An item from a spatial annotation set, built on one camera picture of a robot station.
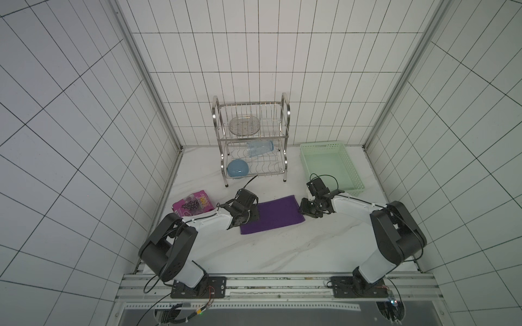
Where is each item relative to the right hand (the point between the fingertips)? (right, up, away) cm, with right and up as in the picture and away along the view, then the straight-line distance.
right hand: (294, 211), depth 93 cm
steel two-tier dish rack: (-19, +34, -7) cm, 40 cm away
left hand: (-19, -2, -2) cm, 20 cm away
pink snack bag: (-45, +5, -2) cm, 45 cm away
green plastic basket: (+24, +22, +17) cm, 37 cm away
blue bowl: (-28, +20, +12) cm, 37 cm away
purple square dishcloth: (-10, 0, -3) cm, 10 cm away
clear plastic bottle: (-19, +31, +16) cm, 40 cm away
